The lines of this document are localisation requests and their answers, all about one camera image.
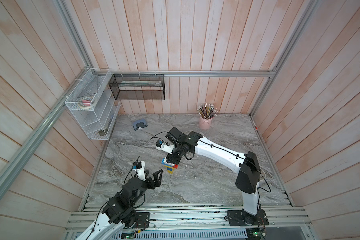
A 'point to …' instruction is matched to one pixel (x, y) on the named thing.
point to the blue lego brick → (164, 163)
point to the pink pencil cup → (205, 124)
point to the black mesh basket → (137, 86)
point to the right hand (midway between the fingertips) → (169, 158)
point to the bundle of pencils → (207, 112)
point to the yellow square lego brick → (170, 172)
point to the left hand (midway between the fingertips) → (155, 173)
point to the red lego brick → (175, 166)
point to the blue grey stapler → (139, 124)
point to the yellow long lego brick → (173, 168)
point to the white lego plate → (165, 162)
